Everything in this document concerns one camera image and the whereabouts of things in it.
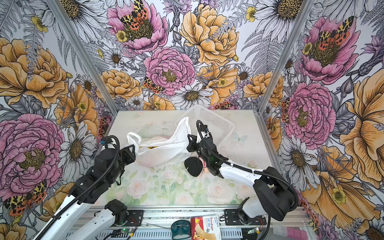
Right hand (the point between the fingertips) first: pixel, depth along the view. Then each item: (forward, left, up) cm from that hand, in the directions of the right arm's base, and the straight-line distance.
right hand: (187, 139), depth 82 cm
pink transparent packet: (-41, -47, -18) cm, 65 cm away
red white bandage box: (-38, -8, -15) cm, 42 cm away
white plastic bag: (-5, +11, -3) cm, 12 cm away
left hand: (-9, +26, +5) cm, 28 cm away
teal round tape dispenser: (-39, +3, -11) cm, 41 cm away
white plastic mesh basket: (+21, -23, -17) cm, 35 cm away
